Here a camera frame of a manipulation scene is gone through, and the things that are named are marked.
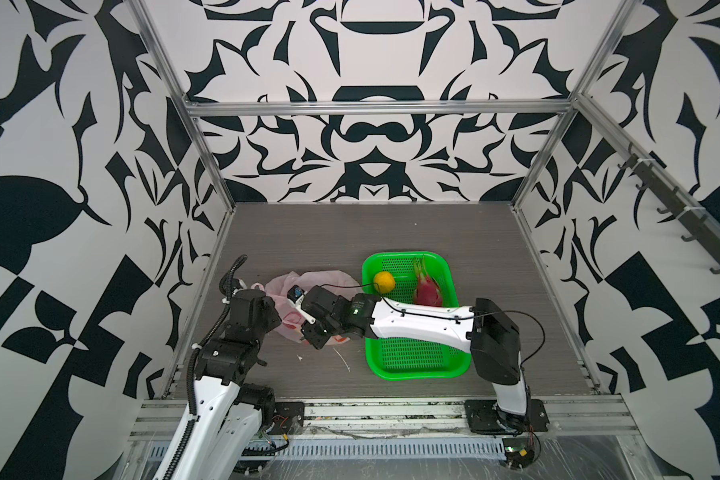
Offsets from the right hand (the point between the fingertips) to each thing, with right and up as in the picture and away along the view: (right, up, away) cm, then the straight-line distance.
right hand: (304, 325), depth 77 cm
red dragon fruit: (+34, +6, +11) cm, 36 cm away
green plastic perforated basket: (+24, -11, +6) cm, 27 cm away
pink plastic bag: (-4, +1, +3) cm, 5 cm away
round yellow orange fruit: (+22, +9, +16) cm, 28 cm away
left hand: (-10, +6, -1) cm, 12 cm away
